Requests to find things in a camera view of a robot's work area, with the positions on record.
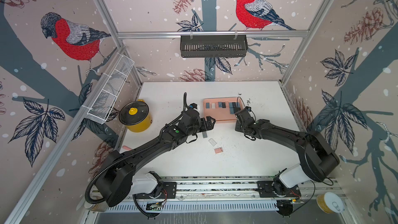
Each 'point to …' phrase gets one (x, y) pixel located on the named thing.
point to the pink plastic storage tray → (223, 109)
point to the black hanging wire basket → (211, 46)
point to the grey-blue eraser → (204, 134)
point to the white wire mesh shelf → (99, 109)
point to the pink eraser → (218, 150)
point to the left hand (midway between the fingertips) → (212, 119)
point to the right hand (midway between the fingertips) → (239, 122)
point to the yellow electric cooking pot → (135, 115)
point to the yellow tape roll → (330, 203)
